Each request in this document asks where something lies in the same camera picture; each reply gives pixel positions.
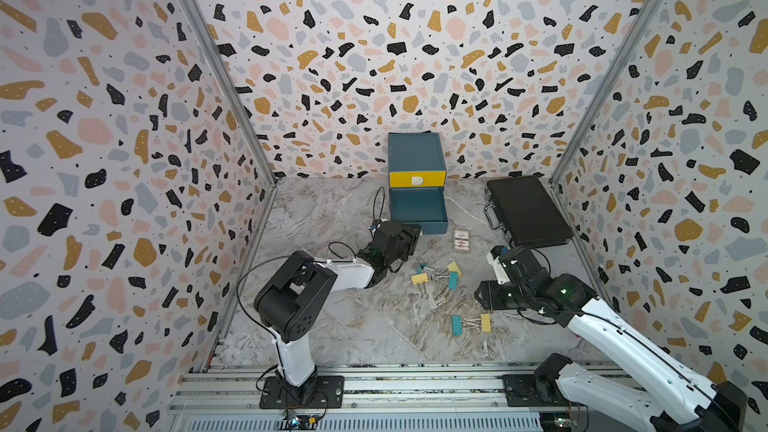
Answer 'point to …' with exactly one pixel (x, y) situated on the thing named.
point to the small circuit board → (292, 422)
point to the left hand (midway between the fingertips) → (427, 227)
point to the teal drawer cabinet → (417, 170)
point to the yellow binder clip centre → (420, 278)
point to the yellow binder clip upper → (453, 267)
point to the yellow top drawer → (418, 179)
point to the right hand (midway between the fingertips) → (481, 294)
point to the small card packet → (461, 240)
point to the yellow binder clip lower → (486, 323)
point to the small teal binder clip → (420, 267)
